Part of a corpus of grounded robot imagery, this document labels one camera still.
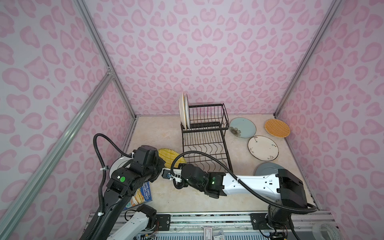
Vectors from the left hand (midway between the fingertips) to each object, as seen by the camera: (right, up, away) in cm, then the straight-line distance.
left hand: (166, 158), depth 68 cm
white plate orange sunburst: (+9, +22, +5) cm, 24 cm away
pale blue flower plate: (+48, +14, +44) cm, 67 cm away
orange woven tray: (+73, +14, +42) cm, 85 cm away
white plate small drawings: (+59, 0, +33) cm, 67 cm away
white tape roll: (+77, -34, +1) cm, 84 cm away
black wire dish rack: (+22, +17, +38) cm, 47 cm away
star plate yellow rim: (+7, +22, +4) cm, 23 cm away
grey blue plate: (+55, -10, +21) cm, 60 cm away
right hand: (+3, -4, +3) cm, 5 cm away
